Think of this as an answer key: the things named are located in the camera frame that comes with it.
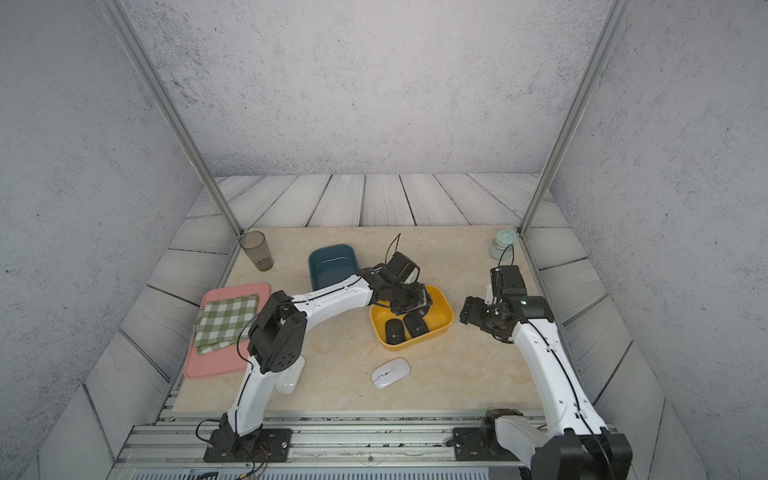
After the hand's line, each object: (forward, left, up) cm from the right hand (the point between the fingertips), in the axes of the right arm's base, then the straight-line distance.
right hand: (475, 317), depth 78 cm
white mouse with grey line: (-10, +22, -13) cm, 28 cm away
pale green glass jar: (+34, -16, -6) cm, 38 cm away
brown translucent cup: (+27, +67, -1) cm, 73 cm away
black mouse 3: (+4, +15, -7) cm, 17 cm away
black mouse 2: (+5, +15, -15) cm, 22 cm away
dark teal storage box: (+30, +45, -15) cm, 56 cm away
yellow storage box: (+8, +7, -15) cm, 19 cm away
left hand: (+7, +10, -7) cm, 14 cm away
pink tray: (-4, +71, -17) cm, 73 cm away
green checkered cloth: (+6, +75, -13) cm, 76 cm away
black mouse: (+3, +21, -14) cm, 25 cm away
